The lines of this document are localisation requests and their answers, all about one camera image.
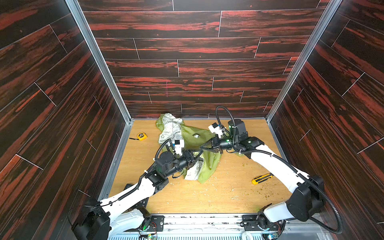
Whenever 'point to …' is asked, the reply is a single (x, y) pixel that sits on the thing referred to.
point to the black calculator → (143, 203)
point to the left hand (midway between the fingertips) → (204, 153)
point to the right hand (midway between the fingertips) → (201, 146)
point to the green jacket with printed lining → (170, 127)
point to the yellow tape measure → (140, 136)
